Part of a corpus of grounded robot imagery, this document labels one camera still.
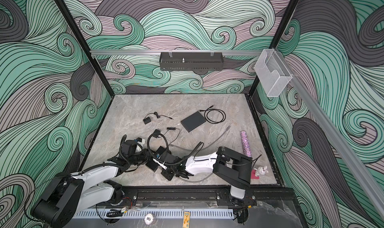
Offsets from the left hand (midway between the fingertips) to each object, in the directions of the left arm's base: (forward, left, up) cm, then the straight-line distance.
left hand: (156, 154), depth 87 cm
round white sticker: (-31, -3, +5) cm, 31 cm away
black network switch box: (-8, -1, +7) cm, 11 cm away
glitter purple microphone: (+4, -54, +2) cm, 55 cm away
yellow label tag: (-31, -19, 0) cm, 36 cm away
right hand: (-8, -5, -2) cm, 10 cm away
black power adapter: (+24, +10, +1) cm, 26 cm away
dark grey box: (+25, -22, -1) cm, 33 cm away
